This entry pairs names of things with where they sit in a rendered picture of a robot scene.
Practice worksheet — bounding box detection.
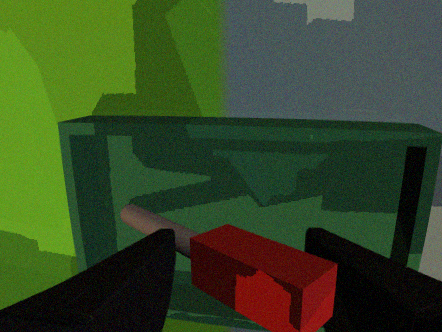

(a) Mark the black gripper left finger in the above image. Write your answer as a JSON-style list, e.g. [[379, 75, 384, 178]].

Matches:
[[0, 229, 176, 332]]

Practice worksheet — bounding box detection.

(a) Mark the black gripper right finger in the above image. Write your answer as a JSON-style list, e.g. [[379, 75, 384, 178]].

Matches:
[[305, 227, 442, 332]]

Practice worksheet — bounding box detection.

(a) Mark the red-headed stop pin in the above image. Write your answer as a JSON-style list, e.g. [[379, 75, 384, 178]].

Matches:
[[120, 205, 338, 332]]

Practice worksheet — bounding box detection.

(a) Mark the green tray floor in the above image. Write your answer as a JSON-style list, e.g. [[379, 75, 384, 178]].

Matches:
[[96, 135, 407, 259]]

